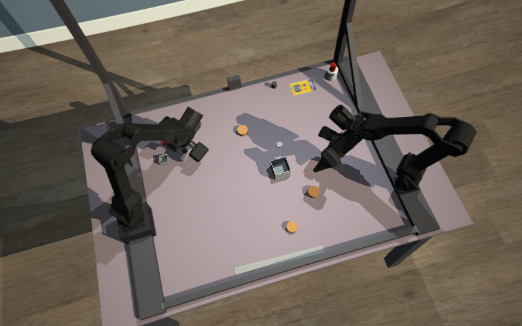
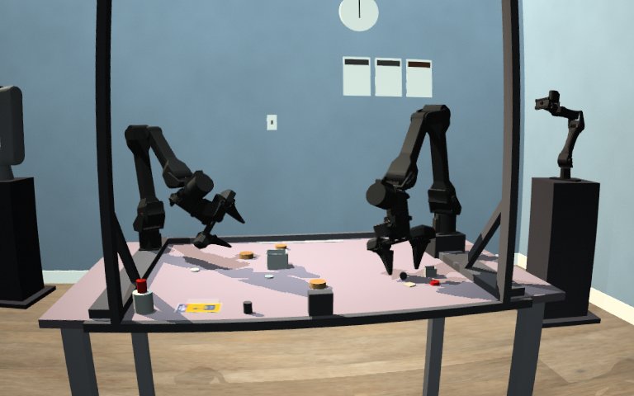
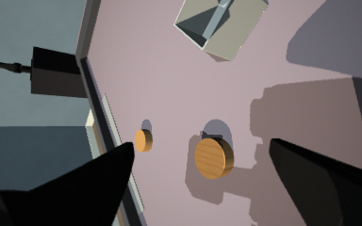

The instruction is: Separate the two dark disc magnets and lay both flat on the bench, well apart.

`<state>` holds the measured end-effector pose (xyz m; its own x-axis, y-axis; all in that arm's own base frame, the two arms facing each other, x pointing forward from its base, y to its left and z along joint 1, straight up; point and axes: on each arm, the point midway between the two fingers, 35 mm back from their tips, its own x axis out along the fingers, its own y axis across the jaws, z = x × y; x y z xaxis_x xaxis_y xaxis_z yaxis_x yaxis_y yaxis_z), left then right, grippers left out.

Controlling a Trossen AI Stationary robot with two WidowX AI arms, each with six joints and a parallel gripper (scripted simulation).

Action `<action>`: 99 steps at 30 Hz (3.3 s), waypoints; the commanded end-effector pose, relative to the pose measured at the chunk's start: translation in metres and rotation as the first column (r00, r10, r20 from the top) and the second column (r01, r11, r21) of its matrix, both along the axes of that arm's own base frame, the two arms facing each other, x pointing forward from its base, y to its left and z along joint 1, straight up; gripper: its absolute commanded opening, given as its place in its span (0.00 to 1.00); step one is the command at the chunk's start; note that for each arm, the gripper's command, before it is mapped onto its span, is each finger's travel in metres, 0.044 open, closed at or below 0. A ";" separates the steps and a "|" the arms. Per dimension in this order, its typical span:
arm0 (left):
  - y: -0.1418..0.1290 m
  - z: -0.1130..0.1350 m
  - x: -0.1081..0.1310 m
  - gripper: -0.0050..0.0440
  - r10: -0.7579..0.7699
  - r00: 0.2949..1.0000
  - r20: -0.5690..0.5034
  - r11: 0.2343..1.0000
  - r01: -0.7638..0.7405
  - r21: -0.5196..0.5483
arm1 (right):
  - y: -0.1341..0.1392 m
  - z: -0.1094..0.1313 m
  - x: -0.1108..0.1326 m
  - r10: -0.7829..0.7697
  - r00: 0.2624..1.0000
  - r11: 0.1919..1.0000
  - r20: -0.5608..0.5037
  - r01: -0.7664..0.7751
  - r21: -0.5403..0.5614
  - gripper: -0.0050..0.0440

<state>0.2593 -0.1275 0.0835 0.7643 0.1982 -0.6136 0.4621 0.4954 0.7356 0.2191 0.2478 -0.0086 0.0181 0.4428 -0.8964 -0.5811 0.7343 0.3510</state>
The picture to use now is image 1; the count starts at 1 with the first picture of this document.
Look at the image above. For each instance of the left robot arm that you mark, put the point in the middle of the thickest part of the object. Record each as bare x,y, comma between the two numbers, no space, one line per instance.
412,167

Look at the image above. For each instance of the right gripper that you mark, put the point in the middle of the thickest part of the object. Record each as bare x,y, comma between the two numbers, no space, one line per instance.
198,150

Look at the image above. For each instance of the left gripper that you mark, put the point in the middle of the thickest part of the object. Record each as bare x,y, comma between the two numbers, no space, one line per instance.
330,158

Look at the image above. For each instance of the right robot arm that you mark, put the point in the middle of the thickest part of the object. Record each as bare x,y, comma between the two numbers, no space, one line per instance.
126,205

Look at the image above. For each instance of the wooden disc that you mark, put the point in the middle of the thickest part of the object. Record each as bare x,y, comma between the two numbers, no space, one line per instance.
291,227
313,191
242,130

